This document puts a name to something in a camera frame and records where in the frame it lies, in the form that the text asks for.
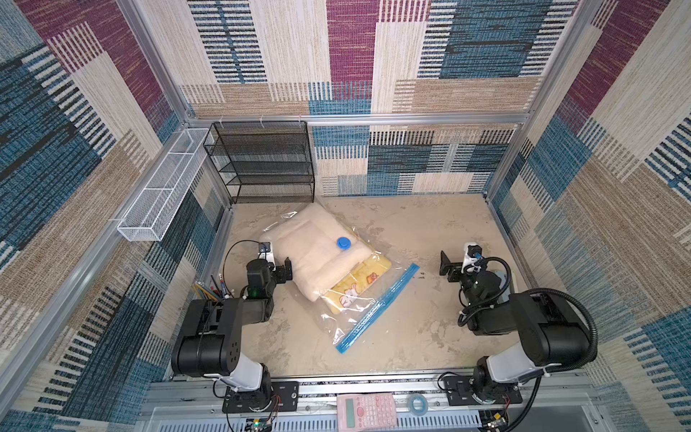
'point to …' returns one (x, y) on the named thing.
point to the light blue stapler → (502, 275)
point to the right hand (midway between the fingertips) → (458, 254)
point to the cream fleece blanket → (319, 245)
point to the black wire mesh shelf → (264, 161)
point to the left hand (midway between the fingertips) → (275, 259)
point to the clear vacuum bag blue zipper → (342, 326)
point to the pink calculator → (357, 412)
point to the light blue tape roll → (415, 411)
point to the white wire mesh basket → (149, 214)
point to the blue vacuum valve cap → (344, 243)
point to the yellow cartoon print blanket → (345, 292)
